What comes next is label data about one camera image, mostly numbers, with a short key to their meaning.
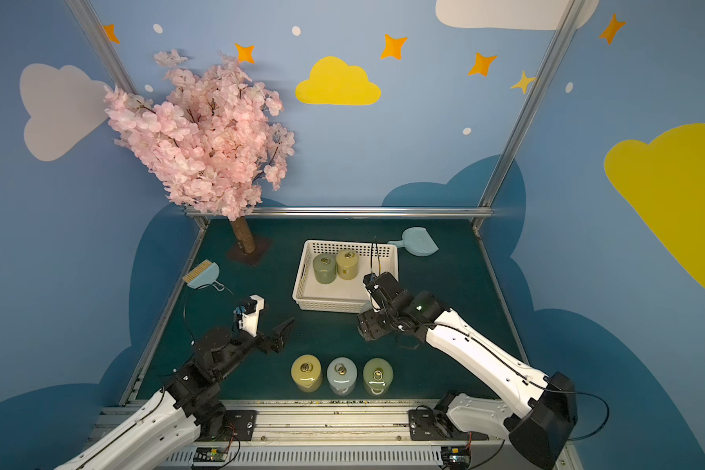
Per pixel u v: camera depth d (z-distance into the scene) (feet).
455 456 2.39
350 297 3.32
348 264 3.29
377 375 2.45
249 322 2.17
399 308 1.85
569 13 2.29
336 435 2.42
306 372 2.46
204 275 3.42
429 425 2.46
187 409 1.80
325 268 3.23
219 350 1.88
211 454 2.35
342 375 2.45
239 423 2.46
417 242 3.77
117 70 2.57
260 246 3.65
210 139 2.35
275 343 2.25
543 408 1.27
